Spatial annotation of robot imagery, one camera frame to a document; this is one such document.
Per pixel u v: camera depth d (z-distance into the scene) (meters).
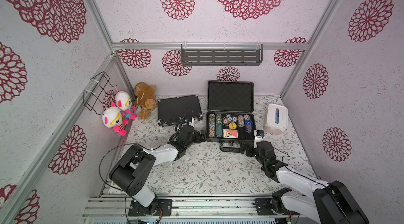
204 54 0.94
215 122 1.03
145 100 1.02
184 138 0.70
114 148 0.46
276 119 0.99
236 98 1.06
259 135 0.77
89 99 0.72
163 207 0.73
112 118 0.85
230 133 0.97
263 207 0.73
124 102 0.92
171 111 1.06
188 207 0.75
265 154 0.67
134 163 0.51
